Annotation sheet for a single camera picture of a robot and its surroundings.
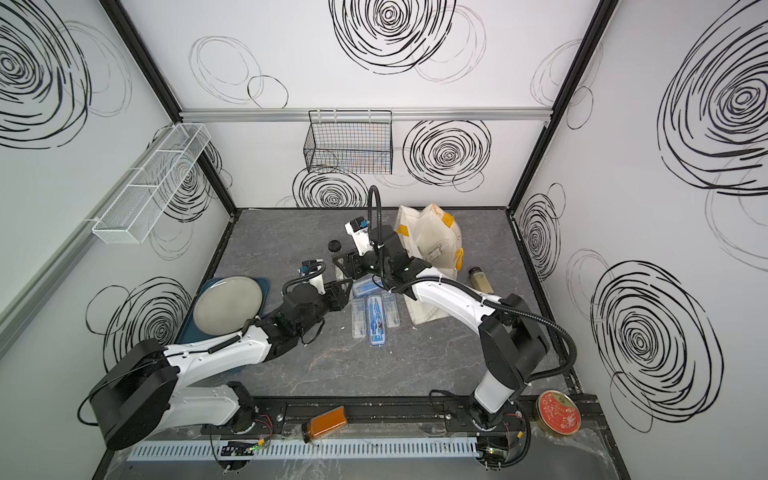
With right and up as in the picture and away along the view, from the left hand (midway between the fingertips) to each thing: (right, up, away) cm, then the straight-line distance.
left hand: (349, 282), depth 82 cm
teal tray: (-47, -16, +4) cm, 50 cm away
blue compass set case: (+7, -13, +7) cm, 16 cm away
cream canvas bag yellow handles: (+26, +13, +17) cm, 34 cm away
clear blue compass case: (+12, -10, +9) cm, 18 cm away
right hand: (-2, +7, -3) cm, 8 cm away
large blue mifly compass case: (+4, -3, +15) cm, 16 cm away
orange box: (-4, -31, -13) cm, 34 cm away
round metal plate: (-40, -9, +11) cm, 43 cm away
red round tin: (+52, -30, -11) cm, 61 cm away
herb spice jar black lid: (-7, +10, +15) cm, 19 cm away
